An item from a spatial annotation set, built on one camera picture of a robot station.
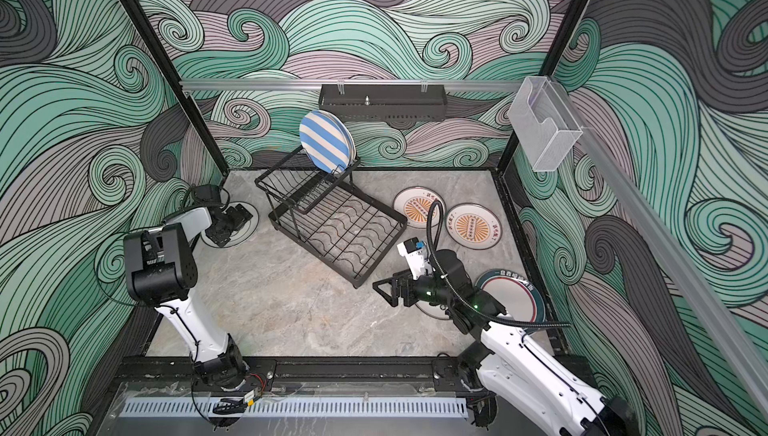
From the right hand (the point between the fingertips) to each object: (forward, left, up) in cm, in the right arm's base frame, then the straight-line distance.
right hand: (385, 283), depth 72 cm
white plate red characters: (-2, -14, -15) cm, 20 cm away
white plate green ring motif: (+23, +50, -15) cm, 57 cm away
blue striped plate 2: (+36, +10, +15) cm, 40 cm away
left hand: (+26, +49, -12) cm, 57 cm away
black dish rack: (+30, +17, -16) cm, 38 cm away
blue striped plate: (+39, +18, +13) cm, 45 cm away
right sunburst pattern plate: (+28, -31, -17) cm, 46 cm away
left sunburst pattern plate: (+39, -11, -17) cm, 44 cm away
